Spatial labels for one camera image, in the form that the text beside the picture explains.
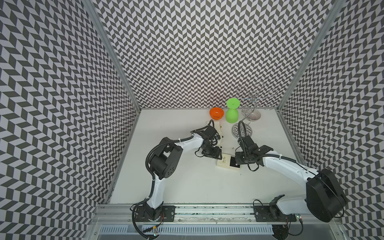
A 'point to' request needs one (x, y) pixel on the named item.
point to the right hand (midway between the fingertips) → (238, 160)
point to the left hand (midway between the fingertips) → (215, 157)
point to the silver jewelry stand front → (249, 132)
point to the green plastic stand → (231, 115)
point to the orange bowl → (216, 113)
